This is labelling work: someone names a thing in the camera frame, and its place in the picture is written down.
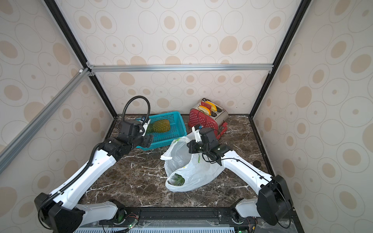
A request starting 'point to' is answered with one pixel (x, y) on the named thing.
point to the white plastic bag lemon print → (196, 169)
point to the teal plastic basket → (177, 128)
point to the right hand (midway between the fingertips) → (185, 146)
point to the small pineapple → (158, 126)
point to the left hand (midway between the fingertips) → (148, 131)
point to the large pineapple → (177, 179)
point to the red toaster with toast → (208, 115)
